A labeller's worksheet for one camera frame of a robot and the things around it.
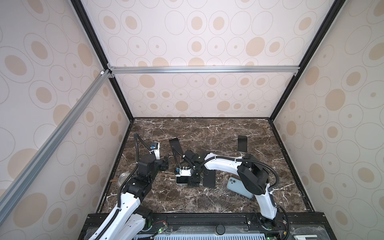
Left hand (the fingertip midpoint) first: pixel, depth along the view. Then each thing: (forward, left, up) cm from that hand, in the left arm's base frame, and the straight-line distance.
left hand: (166, 152), depth 78 cm
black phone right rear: (+18, -48, -19) cm, 55 cm away
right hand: (-6, -13, -20) cm, 25 cm away
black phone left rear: (+18, -1, -20) cm, 27 cm away
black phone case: (-8, -23, -19) cm, 31 cm away
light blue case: (-11, -9, -10) cm, 18 cm away
